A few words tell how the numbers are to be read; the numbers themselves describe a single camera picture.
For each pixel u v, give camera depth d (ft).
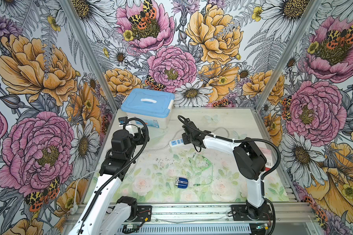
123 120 1.99
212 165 3.00
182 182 2.67
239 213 2.42
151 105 3.33
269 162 2.88
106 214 1.48
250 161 1.70
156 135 3.46
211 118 3.79
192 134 2.43
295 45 2.79
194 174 2.87
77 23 2.50
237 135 3.47
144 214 2.44
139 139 1.96
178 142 3.23
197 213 2.50
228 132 3.54
